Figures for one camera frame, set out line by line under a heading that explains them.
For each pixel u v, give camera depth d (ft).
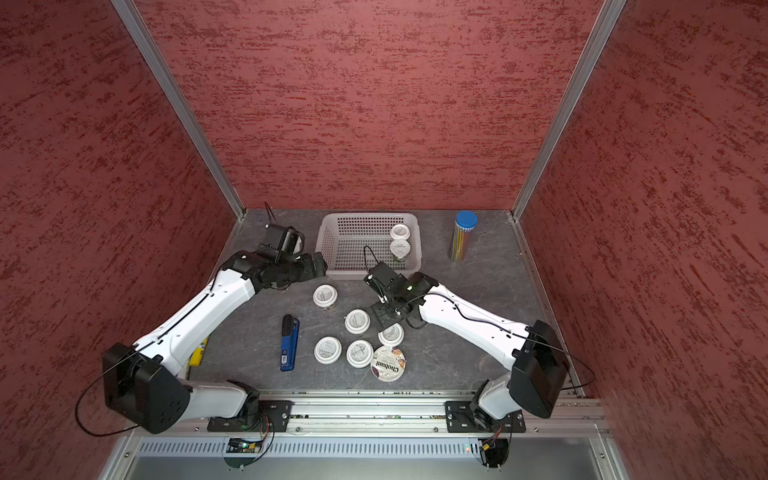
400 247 3.30
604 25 2.38
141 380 1.29
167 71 2.67
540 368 1.33
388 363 2.56
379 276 1.96
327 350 2.59
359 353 2.56
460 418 2.39
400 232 3.41
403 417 2.48
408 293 1.76
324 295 2.94
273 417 2.45
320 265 2.43
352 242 3.61
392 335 2.67
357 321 2.78
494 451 2.38
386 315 2.28
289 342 2.76
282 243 2.05
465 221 3.05
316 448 2.54
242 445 2.36
